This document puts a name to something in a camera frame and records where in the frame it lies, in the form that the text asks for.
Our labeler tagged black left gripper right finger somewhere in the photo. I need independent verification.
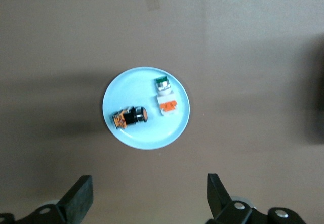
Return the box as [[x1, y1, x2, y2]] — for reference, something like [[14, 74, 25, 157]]
[[206, 173, 308, 224]]

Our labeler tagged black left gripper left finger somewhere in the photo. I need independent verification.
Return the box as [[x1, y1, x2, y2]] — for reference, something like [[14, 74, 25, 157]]
[[0, 175, 94, 224]]

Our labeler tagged orange push-button switch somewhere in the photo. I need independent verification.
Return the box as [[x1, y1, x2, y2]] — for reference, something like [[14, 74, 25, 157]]
[[112, 106, 149, 130]]

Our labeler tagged light blue plate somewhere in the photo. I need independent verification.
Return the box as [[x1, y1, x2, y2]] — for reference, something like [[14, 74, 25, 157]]
[[102, 66, 191, 151]]

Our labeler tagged white orange small part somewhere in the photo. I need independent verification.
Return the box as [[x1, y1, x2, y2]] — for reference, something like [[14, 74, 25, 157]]
[[154, 76, 178, 116]]

